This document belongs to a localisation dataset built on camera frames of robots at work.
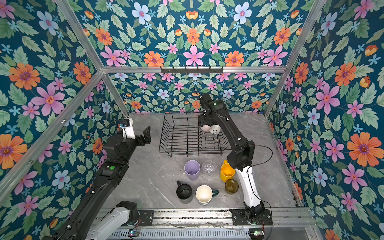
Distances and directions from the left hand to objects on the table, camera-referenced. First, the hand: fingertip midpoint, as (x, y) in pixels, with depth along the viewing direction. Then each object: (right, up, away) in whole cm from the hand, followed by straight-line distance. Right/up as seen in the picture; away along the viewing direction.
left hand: (140, 122), depth 70 cm
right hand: (+32, +1, +20) cm, 38 cm away
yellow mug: (+44, -29, +17) cm, 56 cm away
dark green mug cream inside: (+31, -37, +8) cm, 49 cm away
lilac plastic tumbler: (+24, -25, +13) cm, 37 cm away
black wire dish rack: (+14, -8, +37) cm, 40 cm away
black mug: (+19, -38, +11) cm, 44 cm away
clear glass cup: (+34, -27, +20) cm, 48 cm away
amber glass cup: (+46, -36, +12) cm, 59 cm away
